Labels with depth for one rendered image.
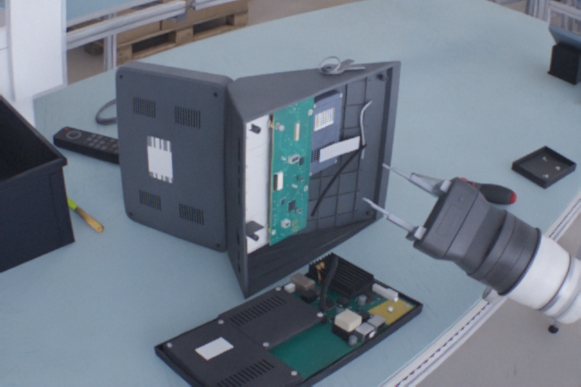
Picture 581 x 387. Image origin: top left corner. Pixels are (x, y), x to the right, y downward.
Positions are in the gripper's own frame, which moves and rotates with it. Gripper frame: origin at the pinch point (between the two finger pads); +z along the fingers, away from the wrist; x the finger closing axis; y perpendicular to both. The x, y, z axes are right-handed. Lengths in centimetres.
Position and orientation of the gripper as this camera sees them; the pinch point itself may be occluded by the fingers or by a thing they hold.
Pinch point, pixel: (373, 181)
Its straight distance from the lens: 66.9
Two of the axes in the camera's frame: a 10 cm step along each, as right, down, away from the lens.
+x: -5.1, 8.5, -1.7
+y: 0.4, -1.7, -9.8
